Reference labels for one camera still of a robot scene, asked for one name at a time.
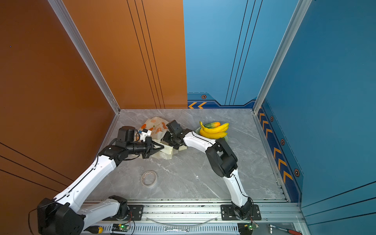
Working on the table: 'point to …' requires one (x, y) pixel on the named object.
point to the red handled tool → (289, 231)
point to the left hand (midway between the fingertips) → (164, 145)
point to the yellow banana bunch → (218, 132)
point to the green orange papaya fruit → (212, 125)
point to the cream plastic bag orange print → (155, 127)
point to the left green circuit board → (120, 227)
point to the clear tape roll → (149, 178)
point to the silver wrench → (187, 230)
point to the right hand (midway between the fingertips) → (163, 141)
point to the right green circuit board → (246, 228)
